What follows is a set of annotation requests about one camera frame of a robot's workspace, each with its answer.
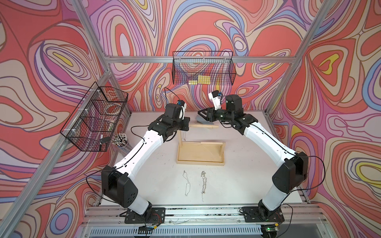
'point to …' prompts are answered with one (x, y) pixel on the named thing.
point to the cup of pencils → (120, 139)
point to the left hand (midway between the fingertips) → (189, 120)
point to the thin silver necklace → (188, 186)
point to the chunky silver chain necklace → (204, 183)
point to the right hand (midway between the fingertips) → (200, 116)
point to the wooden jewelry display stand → (206, 153)
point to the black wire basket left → (92, 126)
